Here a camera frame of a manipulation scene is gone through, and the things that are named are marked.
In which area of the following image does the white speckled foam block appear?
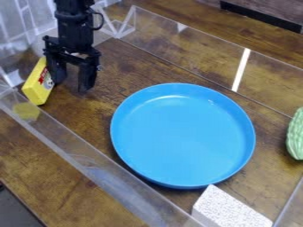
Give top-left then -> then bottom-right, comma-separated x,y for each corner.
192,184 -> 272,227

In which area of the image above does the clear acrylic enclosure wall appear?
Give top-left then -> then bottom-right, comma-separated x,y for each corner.
0,1 -> 303,227

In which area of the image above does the green textured object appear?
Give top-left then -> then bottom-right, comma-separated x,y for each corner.
287,107 -> 303,160

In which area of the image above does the yellow block with label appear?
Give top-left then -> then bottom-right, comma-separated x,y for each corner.
22,57 -> 55,106

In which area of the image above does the black bar on table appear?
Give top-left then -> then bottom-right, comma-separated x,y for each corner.
219,0 -> 303,34

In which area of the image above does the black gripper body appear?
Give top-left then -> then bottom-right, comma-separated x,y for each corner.
43,0 -> 102,66

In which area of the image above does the blue round tray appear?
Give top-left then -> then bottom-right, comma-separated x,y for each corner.
110,83 -> 256,189

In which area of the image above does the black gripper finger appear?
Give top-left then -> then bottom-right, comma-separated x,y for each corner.
79,63 -> 99,92
47,55 -> 68,84

